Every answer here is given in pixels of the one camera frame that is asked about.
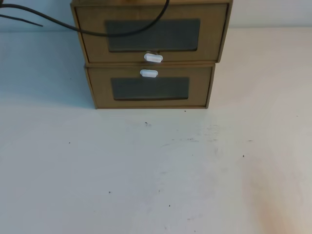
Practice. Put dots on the white drawer handle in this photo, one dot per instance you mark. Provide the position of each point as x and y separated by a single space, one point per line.
148 73
153 58

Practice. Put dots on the brown cardboard drawer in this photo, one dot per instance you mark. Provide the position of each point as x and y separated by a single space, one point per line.
100 90
92 46

